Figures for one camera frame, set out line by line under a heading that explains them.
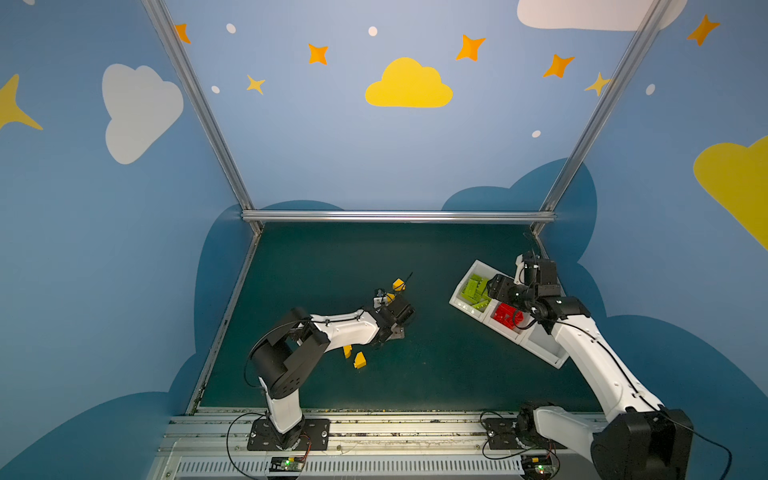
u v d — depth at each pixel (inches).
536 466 28.1
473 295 38.7
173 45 28.9
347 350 34.0
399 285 40.9
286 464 27.7
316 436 29.1
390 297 41.1
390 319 28.3
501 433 29.4
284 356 18.3
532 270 24.8
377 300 33.6
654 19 27.6
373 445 29.0
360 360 33.3
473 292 38.9
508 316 36.7
